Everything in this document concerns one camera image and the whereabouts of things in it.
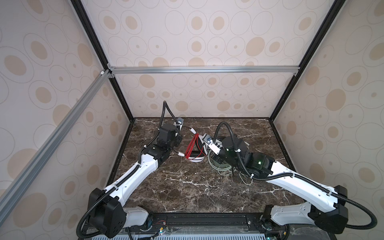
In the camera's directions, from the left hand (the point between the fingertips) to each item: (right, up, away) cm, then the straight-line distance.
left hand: (178, 127), depth 78 cm
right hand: (+17, -7, -10) cm, 21 cm away
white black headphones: (+12, -16, -1) cm, 20 cm away
